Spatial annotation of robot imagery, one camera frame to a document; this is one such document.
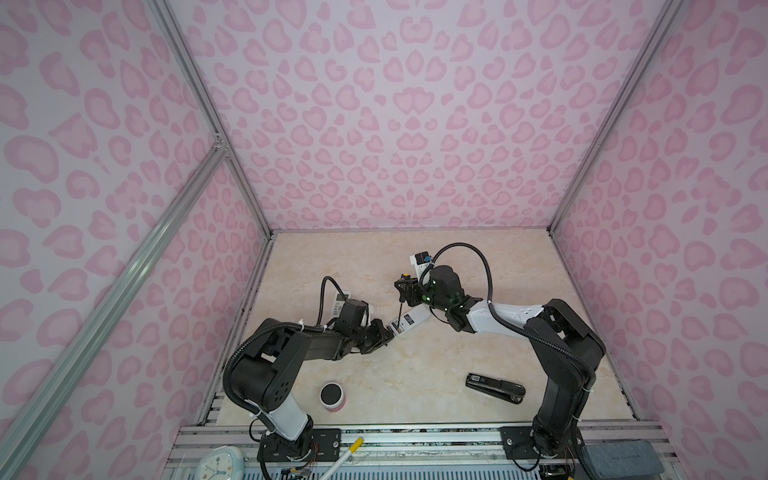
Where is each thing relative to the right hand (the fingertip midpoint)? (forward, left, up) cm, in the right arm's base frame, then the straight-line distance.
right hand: (399, 281), depth 88 cm
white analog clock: (-44, +40, -10) cm, 61 cm away
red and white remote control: (-6, -3, -12) cm, 14 cm away
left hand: (-11, +1, -12) cm, 16 cm away
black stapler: (-27, -27, -10) cm, 39 cm away
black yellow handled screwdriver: (-3, -1, -4) cm, 5 cm away
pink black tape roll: (-30, +17, -9) cm, 35 cm away
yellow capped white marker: (-40, +10, -13) cm, 43 cm away
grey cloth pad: (-41, -52, -11) cm, 67 cm away
